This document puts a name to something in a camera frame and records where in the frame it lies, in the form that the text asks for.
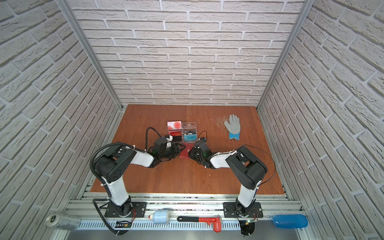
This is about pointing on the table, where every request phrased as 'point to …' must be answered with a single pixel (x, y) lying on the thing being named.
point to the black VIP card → (177, 138)
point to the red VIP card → (174, 133)
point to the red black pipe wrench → (216, 221)
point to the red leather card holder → (184, 153)
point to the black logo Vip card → (189, 132)
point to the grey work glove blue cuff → (233, 127)
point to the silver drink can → (63, 221)
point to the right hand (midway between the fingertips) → (187, 152)
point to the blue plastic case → (289, 221)
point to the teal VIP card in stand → (190, 137)
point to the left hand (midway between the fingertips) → (186, 146)
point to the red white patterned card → (174, 125)
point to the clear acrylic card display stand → (183, 132)
